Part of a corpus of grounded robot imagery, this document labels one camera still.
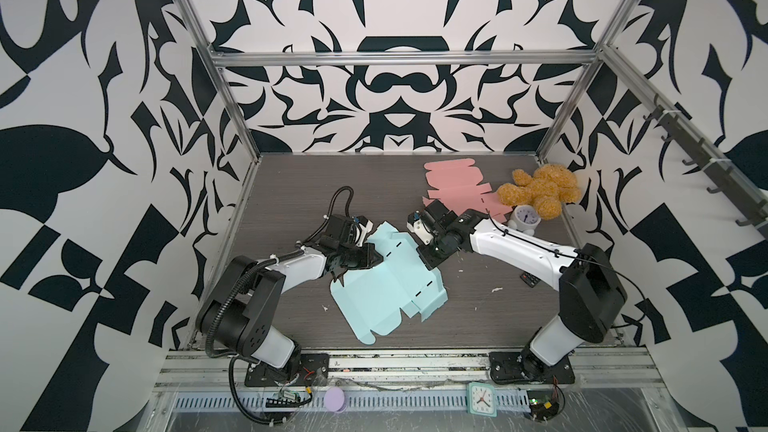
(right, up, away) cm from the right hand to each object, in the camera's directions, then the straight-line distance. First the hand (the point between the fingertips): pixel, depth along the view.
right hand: (423, 255), depth 85 cm
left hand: (-11, 0, +3) cm, 12 cm away
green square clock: (+11, -29, -16) cm, 35 cm away
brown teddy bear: (+42, +18, +14) cm, 48 cm away
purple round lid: (-21, -25, -21) cm, 39 cm away
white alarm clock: (+35, +9, +14) cm, 39 cm away
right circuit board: (+26, -33, -14) cm, 44 cm away
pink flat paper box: (+16, +20, +28) cm, 38 cm away
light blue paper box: (-15, -12, +1) cm, 19 cm away
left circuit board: (-34, -32, -12) cm, 48 cm away
